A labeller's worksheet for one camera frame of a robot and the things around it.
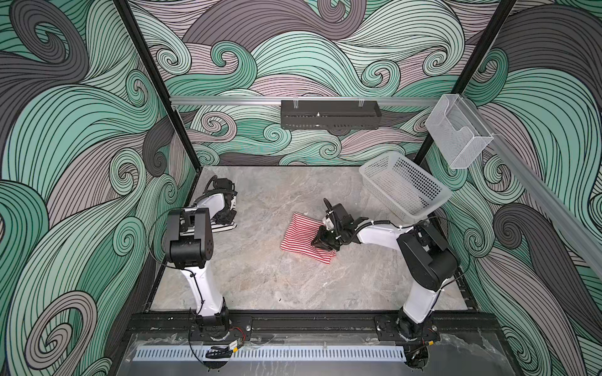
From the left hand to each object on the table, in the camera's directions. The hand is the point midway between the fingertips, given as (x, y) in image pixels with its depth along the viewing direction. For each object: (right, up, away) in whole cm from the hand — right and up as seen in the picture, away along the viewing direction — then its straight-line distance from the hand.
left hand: (218, 216), depth 97 cm
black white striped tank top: (0, -4, -2) cm, 5 cm away
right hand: (+38, -11, -7) cm, 41 cm away
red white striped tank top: (+34, -8, -5) cm, 35 cm away
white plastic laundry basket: (+85, +12, +13) cm, 87 cm away
